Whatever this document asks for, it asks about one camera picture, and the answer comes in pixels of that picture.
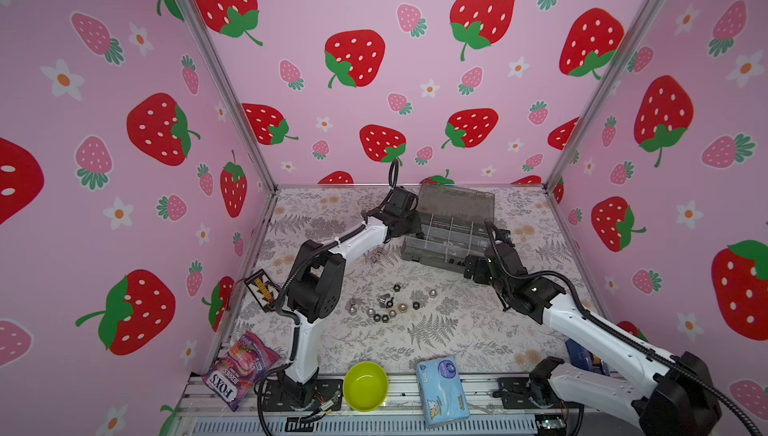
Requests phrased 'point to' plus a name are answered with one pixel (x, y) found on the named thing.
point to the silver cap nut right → (433, 293)
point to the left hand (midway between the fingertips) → (419, 221)
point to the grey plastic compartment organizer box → (453, 226)
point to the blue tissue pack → (442, 395)
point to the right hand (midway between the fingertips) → (477, 260)
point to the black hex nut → (377, 317)
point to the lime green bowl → (365, 386)
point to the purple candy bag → (235, 375)
